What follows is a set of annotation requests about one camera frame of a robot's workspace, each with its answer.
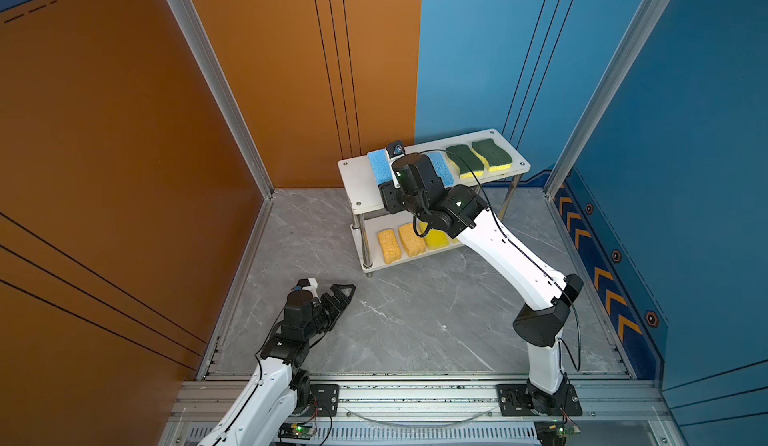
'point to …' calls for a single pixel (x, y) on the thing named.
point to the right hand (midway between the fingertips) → (389, 183)
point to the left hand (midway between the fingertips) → (350, 293)
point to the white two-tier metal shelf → (370, 215)
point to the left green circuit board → (301, 431)
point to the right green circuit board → (554, 432)
